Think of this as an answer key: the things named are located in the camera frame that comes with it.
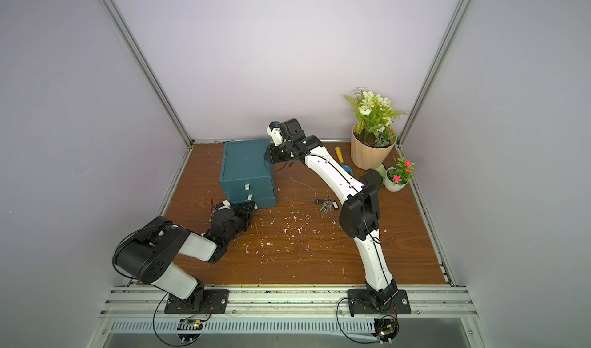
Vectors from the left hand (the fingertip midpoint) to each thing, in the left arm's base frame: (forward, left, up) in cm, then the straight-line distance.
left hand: (259, 202), depth 89 cm
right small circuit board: (-39, -44, -9) cm, 60 cm away
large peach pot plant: (+29, -49, +9) cm, 57 cm away
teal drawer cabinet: (+4, +3, +14) cm, 15 cm away
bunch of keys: (+3, -28, -8) cm, 29 cm away
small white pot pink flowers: (+9, -55, +5) cm, 56 cm away
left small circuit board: (-39, +18, -9) cm, 44 cm away
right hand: (+14, -4, +17) cm, 22 cm away
